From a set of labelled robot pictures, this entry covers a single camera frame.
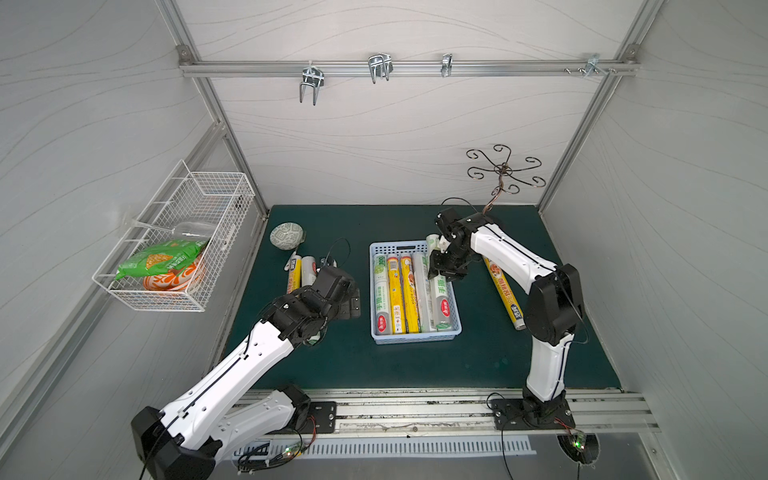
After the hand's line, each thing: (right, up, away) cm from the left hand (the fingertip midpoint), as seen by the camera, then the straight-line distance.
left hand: (340, 299), depth 75 cm
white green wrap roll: (+10, -2, +16) cm, 19 cm away
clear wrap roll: (+27, +1, +7) cm, 28 cm away
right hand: (+26, +4, +13) cm, 30 cm away
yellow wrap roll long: (+14, -3, +18) cm, 23 cm away
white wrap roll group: (+23, -1, +17) cm, 28 cm away
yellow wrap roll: (+19, -3, +17) cm, 26 cm away
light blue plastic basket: (+13, +12, +26) cm, 32 cm away
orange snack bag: (-33, +7, -13) cm, 36 cm away
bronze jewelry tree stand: (+47, +36, +13) cm, 61 cm away
